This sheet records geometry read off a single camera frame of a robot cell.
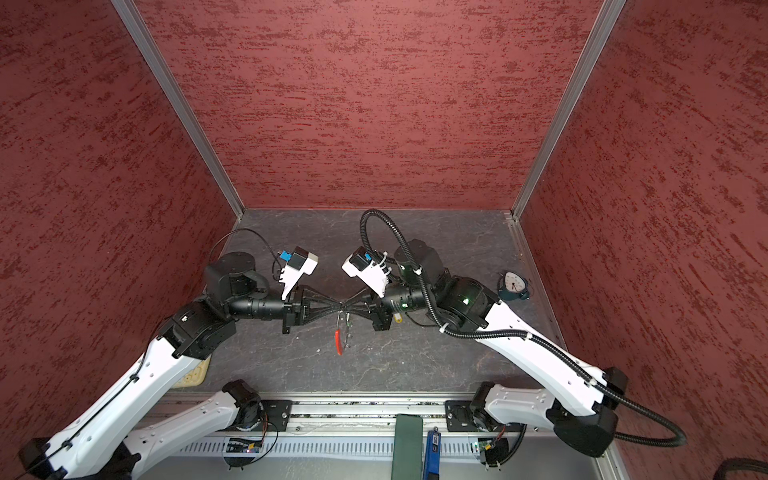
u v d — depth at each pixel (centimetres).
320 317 56
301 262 51
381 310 52
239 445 73
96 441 38
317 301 54
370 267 50
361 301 54
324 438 72
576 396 38
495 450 71
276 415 74
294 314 50
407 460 69
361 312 56
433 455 66
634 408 37
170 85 84
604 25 73
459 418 74
